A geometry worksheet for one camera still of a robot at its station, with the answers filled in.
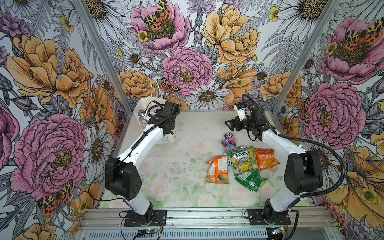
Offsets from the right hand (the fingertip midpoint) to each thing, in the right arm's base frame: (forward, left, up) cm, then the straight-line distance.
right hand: (231, 123), depth 90 cm
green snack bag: (-29, -9, -14) cm, 33 cm away
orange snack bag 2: (-16, -20, -15) cm, 30 cm away
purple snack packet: (-3, 0, -12) cm, 13 cm away
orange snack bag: (-24, +10, -14) cm, 29 cm away
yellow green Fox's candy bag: (-18, -5, -11) cm, 22 cm away
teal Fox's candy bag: (-11, +2, -11) cm, 16 cm away
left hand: (-1, +42, +7) cm, 42 cm away
